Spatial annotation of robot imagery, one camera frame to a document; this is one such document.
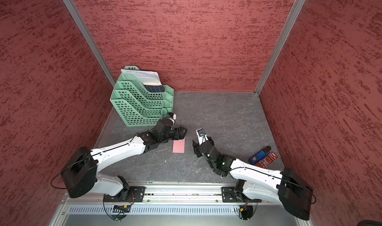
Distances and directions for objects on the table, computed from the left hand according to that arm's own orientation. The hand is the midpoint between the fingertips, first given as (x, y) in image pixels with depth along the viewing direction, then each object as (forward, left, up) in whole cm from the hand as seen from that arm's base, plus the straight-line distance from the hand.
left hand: (181, 132), depth 84 cm
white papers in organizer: (+34, +24, +12) cm, 44 cm away
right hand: (-5, -10, -1) cm, 11 cm away
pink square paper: (-4, +2, -10) cm, 11 cm away
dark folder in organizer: (+34, +21, +3) cm, 40 cm away
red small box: (-11, -52, -11) cm, 55 cm away
